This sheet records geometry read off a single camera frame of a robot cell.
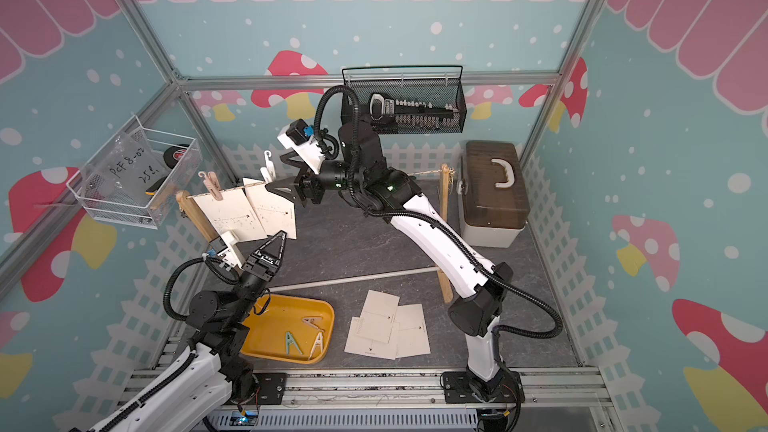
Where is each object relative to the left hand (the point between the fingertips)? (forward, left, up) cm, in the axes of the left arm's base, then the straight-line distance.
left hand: (292, 238), depth 66 cm
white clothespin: (-14, -2, -30) cm, 34 cm away
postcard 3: (-12, -28, -32) cm, 44 cm away
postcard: (-6, -18, -31) cm, 37 cm away
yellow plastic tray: (-10, +5, -32) cm, 34 cm away
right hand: (+5, 0, +14) cm, 15 cm away
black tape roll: (+25, +38, +2) cm, 46 cm away
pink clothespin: (-8, +1, -31) cm, 32 cm away
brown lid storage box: (+28, -55, -19) cm, 65 cm away
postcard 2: (-14, -15, -32) cm, 38 cm away
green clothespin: (-13, +6, -30) cm, 34 cm away
